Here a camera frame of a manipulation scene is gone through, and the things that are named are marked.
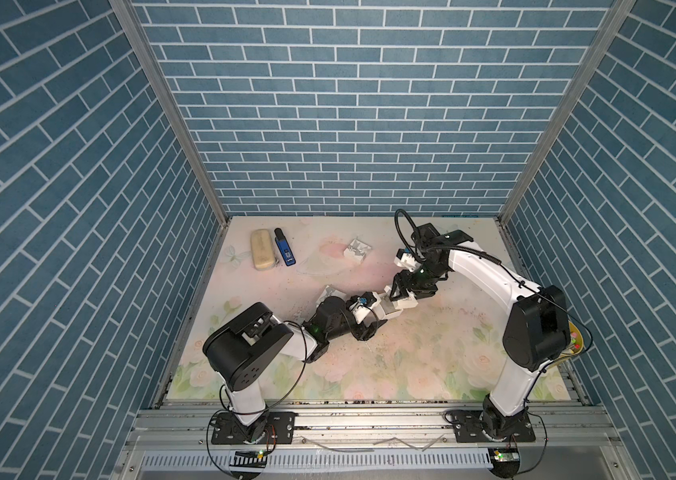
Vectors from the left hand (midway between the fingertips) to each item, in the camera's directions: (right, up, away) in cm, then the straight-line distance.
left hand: (384, 313), depth 86 cm
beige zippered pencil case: (-42, +19, +21) cm, 51 cm away
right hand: (+5, +5, -2) cm, 7 cm away
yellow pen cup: (+48, -5, -11) cm, 49 cm away
